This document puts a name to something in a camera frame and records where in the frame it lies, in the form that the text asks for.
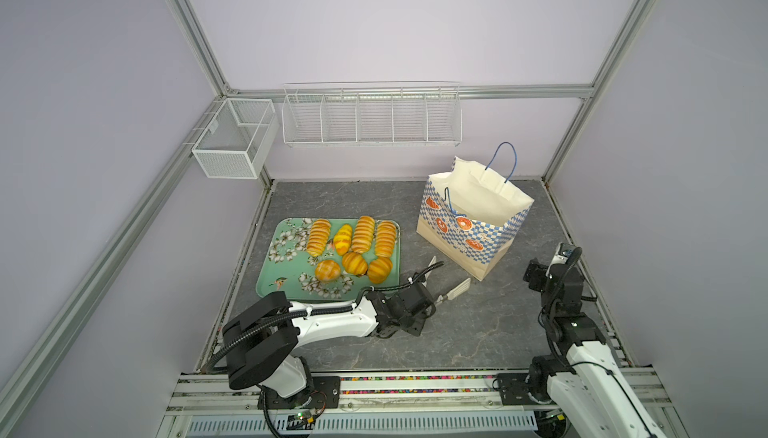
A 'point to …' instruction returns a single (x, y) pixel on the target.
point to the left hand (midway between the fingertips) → (417, 321)
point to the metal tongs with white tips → (452, 292)
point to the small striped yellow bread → (342, 240)
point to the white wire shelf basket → (378, 113)
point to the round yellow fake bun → (327, 270)
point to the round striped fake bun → (378, 269)
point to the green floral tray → (284, 264)
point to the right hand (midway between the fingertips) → (556, 266)
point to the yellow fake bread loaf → (385, 238)
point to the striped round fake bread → (354, 263)
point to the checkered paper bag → (472, 215)
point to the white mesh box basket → (240, 139)
